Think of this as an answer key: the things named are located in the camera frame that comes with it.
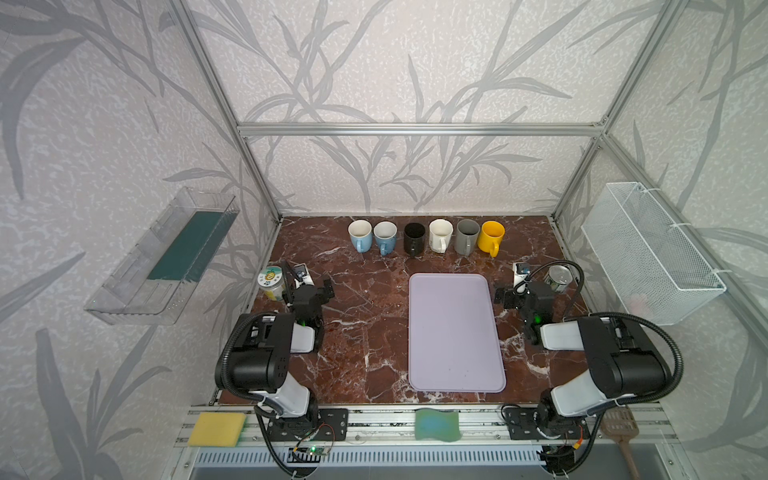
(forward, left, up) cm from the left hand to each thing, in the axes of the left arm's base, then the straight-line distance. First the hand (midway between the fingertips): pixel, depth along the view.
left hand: (312, 268), depth 93 cm
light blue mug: (+17, -13, -2) cm, 21 cm away
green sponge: (-41, -36, -7) cm, 55 cm away
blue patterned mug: (+16, -22, -1) cm, 27 cm away
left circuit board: (-46, -9, -8) cm, 48 cm away
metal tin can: (0, -80, -3) cm, 80 cm away
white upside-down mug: (+16, -42, -1) cm, 45 cm away
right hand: (+1, -64, -2) cm, 64 cm away
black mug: (+14, -32, -1) cm, 35 cm away
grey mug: (+14, -51, 0) cm, 53 cm away
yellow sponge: (-42, +17, -8) cm, 46 cm away
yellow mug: (+15, -59, 0) cm, 61 cm away
